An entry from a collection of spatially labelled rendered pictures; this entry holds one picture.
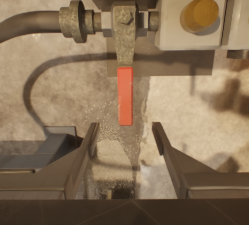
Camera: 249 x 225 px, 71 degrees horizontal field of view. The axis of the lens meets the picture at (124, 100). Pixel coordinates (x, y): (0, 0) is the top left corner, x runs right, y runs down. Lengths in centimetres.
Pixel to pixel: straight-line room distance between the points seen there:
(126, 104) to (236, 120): 73
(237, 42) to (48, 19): 26
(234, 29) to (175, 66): 46
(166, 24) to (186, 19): 3
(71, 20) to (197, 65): 58
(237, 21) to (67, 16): 23
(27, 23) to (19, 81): 57
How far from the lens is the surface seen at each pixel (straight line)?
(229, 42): 29
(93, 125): 16
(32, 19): 29
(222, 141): 93
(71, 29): 26
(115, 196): 101
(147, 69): 71
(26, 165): 68
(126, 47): 24
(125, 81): 23
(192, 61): 75
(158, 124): 16
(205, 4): 23
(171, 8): 26
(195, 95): 79
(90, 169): 92
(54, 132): 85
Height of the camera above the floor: 71
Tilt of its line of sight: 73 degrees down
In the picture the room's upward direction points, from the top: 179 degrees counter-clockwise
